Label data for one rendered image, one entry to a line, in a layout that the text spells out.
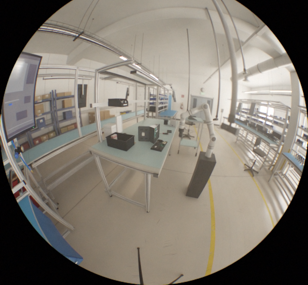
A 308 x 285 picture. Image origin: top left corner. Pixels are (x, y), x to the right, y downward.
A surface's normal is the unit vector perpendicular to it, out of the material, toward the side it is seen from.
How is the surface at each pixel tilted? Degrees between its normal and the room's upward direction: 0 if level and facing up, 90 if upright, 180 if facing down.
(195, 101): 90
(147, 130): 90
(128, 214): 0
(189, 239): 0
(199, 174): 90
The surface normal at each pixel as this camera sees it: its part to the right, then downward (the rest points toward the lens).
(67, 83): 0.95, 0.13
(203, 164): -0.42, 0.28
